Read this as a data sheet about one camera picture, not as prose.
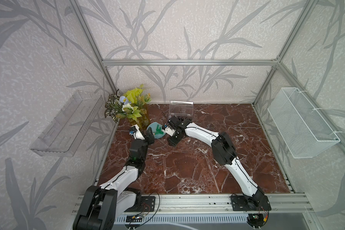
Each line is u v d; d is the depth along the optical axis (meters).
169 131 0.89
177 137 0.85
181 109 1.20
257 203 0.63
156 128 1.04
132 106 0.87
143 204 0.73
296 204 0.75
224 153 0.61
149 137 0.74
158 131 1.02
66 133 0.69
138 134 0.73
